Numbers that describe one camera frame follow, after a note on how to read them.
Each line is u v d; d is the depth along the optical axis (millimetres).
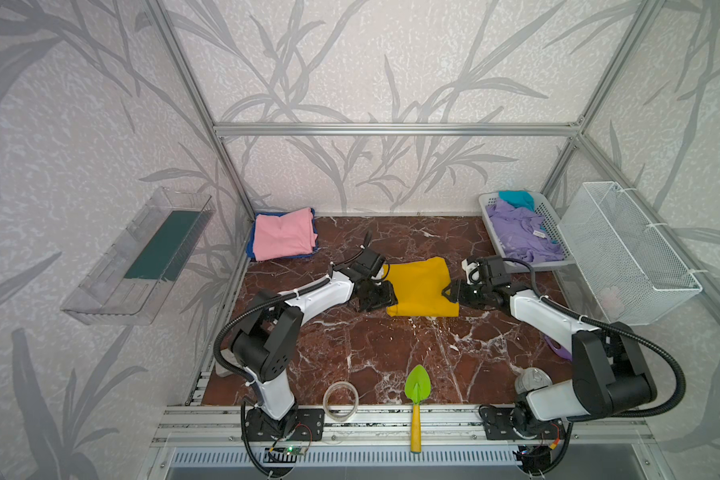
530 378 753
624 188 770
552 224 1085
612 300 735
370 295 772
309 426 728
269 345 466
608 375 434
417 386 772
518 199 1125
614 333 460
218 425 753
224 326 440
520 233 1116
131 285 629
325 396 769
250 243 1075
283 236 1107
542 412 611
